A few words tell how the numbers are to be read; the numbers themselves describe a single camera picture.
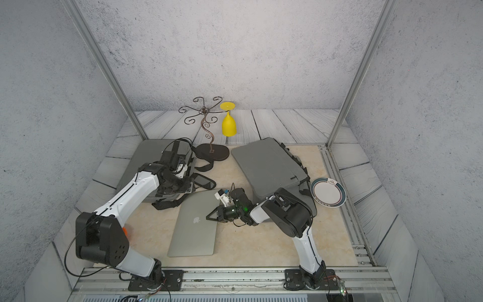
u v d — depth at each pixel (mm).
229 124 996
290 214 534
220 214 798
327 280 736
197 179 1046
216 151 1156
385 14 722
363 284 737
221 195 866
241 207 759
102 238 431
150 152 1098
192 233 853
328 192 991
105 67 853
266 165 1056
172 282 737
